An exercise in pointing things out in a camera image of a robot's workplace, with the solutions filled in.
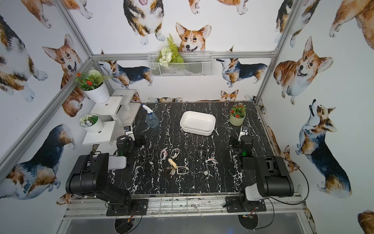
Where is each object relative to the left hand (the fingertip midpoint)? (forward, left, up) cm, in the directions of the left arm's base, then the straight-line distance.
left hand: (136, 131), depth 94 cm
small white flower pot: (-4, +19, +15) cm, 24 cm away
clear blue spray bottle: (+15, -6, -7) cm, 18 cm away
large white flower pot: (+14, +19, +28) cm, 36 cm away
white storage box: (+11, -40, -7) cm, 42 cm away
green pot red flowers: (+10, -67, +2) cm, 68 cm away
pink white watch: (-13, -18, -7) cm, 23 cm away
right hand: (-3, -66, +1) cm, 66 cm away
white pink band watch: (-18, -48, -8) cm, 52 cm away
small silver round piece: (-25, -44, -8) cm, 51 cm away
